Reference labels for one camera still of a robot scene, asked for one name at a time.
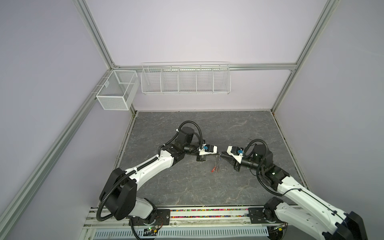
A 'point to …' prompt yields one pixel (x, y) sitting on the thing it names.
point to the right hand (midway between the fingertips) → (223, 153)
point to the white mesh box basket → (119, 90)
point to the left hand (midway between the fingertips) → (217, 152)
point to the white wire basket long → (186, 77)
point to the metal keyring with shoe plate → (216, 164)
